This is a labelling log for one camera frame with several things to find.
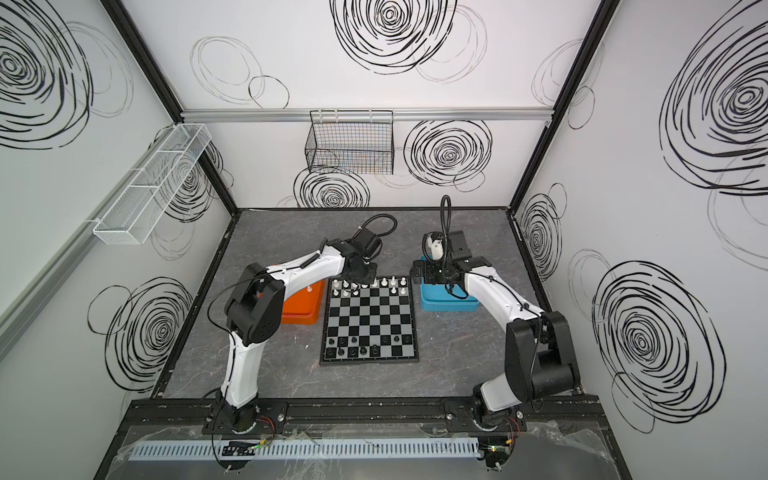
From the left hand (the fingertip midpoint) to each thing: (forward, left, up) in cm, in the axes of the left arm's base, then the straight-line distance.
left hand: (372, 276), depth 96 cm
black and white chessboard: (-15, -1, -3) cm, 16 cm away
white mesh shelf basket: (-3, +57, +30) cm, 64 cm away
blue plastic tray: (-4, -24, -5) cm, 25 cm away
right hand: (-2, -15, +7) cm, 17 cm away
